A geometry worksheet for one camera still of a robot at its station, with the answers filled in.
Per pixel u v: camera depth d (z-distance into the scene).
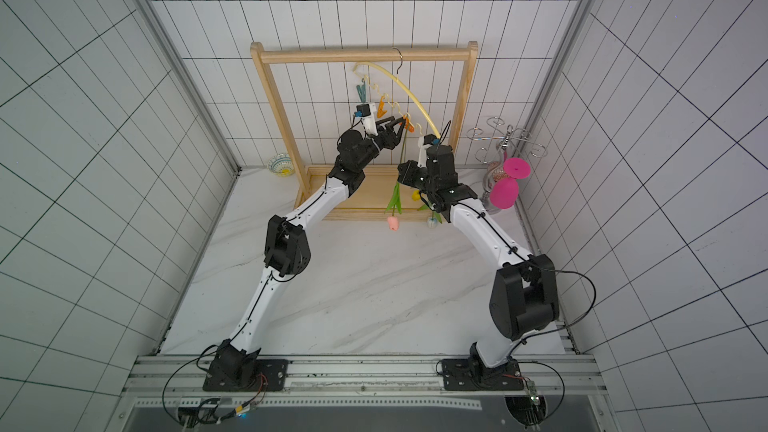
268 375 0.72
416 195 1.00
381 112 0.87
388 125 0.81
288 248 0.64
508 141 0.87
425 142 0.76
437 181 0.64
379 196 0.83
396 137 0.83
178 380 0.67
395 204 0.83
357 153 0.76
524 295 0.44
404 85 0.73
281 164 1.18
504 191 1.00
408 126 0.85
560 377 0.67
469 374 0.72
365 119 0.78
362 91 0.92
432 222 0.98
